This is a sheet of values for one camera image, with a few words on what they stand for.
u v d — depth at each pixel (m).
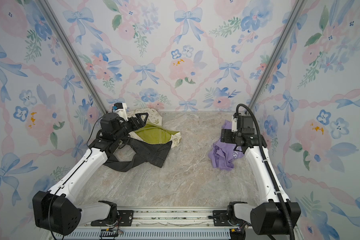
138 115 0.68
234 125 0.70
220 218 0.73
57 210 0.39
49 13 0.70
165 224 0.73
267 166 0.45
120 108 0.67
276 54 0.85
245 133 0.57
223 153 0.89
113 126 0.57
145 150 0.91
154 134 0.98
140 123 0.68
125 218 0.74
